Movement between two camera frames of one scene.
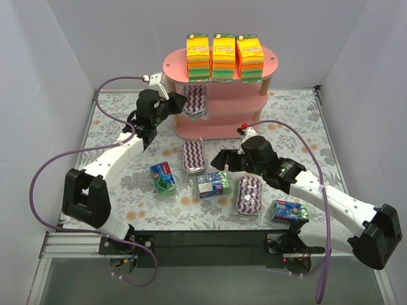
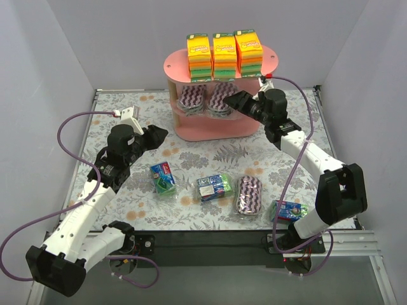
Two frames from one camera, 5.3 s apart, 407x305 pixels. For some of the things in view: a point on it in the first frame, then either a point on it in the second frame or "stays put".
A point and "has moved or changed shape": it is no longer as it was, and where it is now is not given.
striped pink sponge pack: [249, 196] stays put
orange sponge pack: [250, 59] has moved or changed shape
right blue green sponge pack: [287, 211] stays put
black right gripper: [232, 161] → [248, 105]
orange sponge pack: [198, 56] stays put
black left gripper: [172, 103] → [147, 138]
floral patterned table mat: [175, 185] stays put
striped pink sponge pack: [194, 161] → [216, 92]
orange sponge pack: [224, 53] stays put
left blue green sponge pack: [163, 178] stays put
